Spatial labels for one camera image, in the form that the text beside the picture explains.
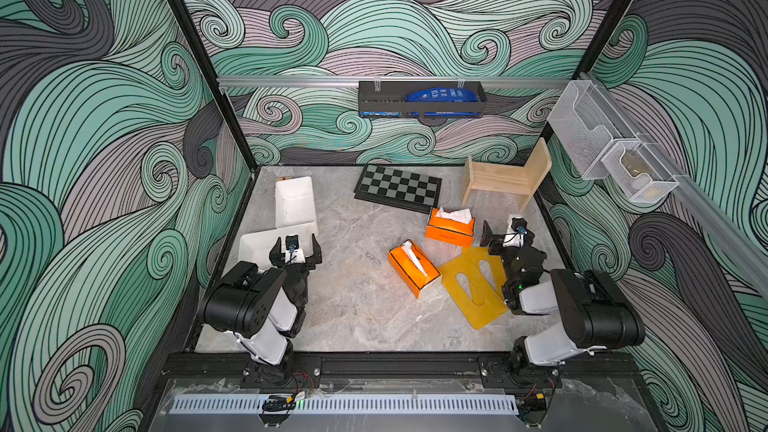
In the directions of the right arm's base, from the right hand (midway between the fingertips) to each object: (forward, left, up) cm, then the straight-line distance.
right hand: (506, 223), depth 88 cm
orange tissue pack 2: (+2, +15, -4) cm, 16 cm away
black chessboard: (+21, +31, -8) cm, 38 cm away
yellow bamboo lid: (-20, +8, -11) cm, 24 cm away
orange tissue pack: (-13, +28, -4) cm, 31 cm away
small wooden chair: (+20, -8, -2) cm, 22 cm away
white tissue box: (+19, +71, -12) cm, 74 cm away
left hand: (-4, +63, +1) cm, 63 cm away
